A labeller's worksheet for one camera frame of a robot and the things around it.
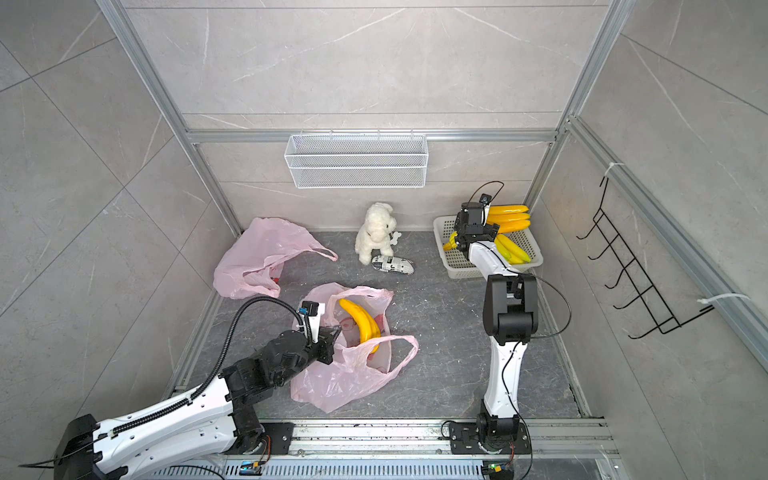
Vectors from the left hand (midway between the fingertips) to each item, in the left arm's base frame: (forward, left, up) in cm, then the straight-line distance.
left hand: (343, 325), depth 75 cm
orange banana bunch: (+43, -57, -6) cm, 72 cm away
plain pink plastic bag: (+31, +34, -10) cm, 47 cm away
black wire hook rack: (-2, -68, +14) cm, 70 cm away
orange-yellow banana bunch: (+3, -6, -9) cm, 11 cm away
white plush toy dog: (+34, -8, -1) cm, 35 cm away
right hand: (+38, -44, -1) cm, 58 cm away
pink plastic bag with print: (-5, -5, -6) cm, 10 cm away
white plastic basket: (+26, -36, -11) cm, 46 cm away
